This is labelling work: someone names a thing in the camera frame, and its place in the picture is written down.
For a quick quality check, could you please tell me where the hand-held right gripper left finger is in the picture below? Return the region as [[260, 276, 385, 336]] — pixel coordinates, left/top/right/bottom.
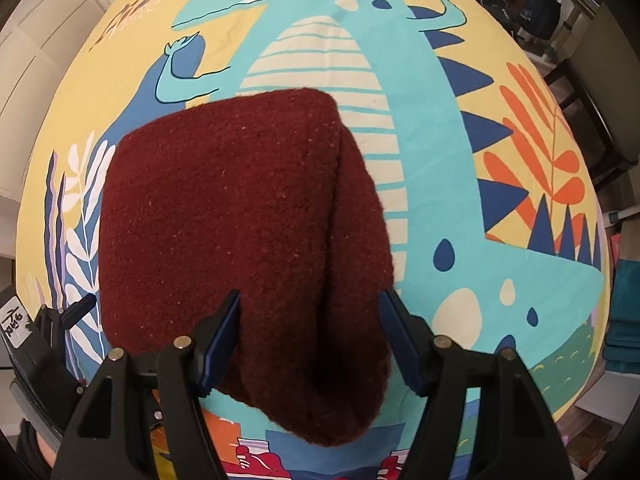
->
[[52, 289, 243, 480]]

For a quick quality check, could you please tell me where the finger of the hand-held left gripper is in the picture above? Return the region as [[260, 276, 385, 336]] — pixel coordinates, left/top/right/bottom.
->
[[59, 293, 97, 328]]

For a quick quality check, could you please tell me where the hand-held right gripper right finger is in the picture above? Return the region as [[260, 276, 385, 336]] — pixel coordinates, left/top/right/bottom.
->
[[378, 290, 566, 480]]

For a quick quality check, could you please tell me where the dark red knit sweater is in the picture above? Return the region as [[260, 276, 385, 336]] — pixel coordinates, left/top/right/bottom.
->
[[97, 87, 396, 448]]

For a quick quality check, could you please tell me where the person's left forearm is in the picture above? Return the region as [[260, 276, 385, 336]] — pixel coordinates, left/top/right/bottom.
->
[[12, 420, 63, 480]]

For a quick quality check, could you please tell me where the teal cloth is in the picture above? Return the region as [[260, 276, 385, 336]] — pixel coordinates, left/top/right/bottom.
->
[[602, 257, 640, 376]]

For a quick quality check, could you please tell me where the white wardrobe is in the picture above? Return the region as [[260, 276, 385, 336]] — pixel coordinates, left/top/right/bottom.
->
[[0, 0, 131, 201]]

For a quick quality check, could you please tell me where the yellow dinosaur printed blanket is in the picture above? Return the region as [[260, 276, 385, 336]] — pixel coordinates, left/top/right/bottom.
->
[[15, 0, 613, 480]]

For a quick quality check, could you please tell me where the dark chair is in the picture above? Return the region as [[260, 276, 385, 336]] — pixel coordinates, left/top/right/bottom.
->
[[542, 7, 638, 191]]

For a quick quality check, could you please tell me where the dark blue tote bag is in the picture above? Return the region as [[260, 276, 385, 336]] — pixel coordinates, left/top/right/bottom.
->
[[517, 0, 571, 41]]

